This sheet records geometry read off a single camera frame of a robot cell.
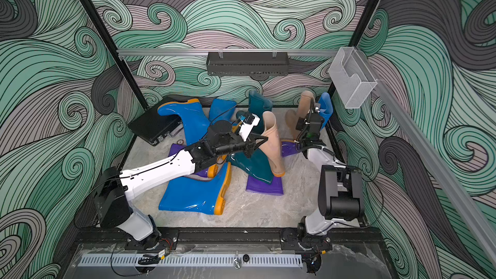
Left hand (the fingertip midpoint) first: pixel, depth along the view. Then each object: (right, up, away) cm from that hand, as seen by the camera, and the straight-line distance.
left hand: (266, 134), depth 67 cm
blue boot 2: (+28, +11, +16) cm, 34 cm away
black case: (-59, +2, +37) cm, 70 cm away
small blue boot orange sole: (-22, +12, +50) cm, 56 cm away
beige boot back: (+21, +11, +25) cm, 35 cm away
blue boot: (-35, +5, +37) cm, 51 cm away
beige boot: (+2, -5, +2) cm, 6 cm away
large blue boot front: (-27, -28, +14) cm, 41 cm away
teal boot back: (-2, +12, +22) cm, 25 cm away
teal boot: (-2, -15, +18) cm, 23 cm away
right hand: (+22, +8, +22) cm, 32 cm away
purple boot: (+6, -25, +17) cm, 31 cm away
